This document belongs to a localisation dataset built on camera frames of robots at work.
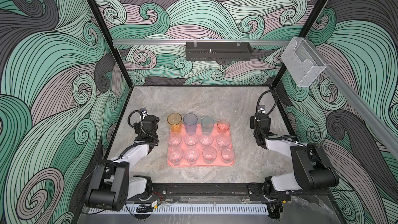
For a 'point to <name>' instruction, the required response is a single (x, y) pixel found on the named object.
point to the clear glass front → (191, 138)
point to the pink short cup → (223, 126)
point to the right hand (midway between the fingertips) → (259, 117)
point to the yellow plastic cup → (174, 119)
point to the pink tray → (200, 144)
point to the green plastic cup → (207, 123)
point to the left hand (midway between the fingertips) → (143, 119)
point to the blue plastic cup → (190, 121)
